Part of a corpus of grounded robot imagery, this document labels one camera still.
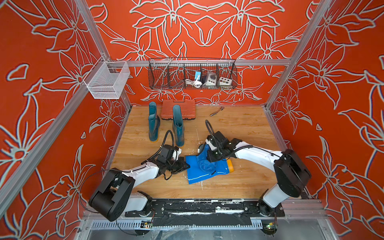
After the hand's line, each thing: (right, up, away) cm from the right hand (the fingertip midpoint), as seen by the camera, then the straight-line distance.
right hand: (204, 158), depth 85 cm
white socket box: (+14, +47, +9) cm, 50 cm away
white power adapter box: (+5, +48, +6) cm, 49 cm away
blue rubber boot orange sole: (-5, -8, -1) cm, 10 cm away
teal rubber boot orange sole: (-29, +21, -2) cm, 36 cm away
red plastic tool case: (-10, +33, +28) cm, 44 cm away
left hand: (-8, -4, -1) cm, 9 cm away
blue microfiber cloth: (-1, 0, 0) cm, 1 cm away
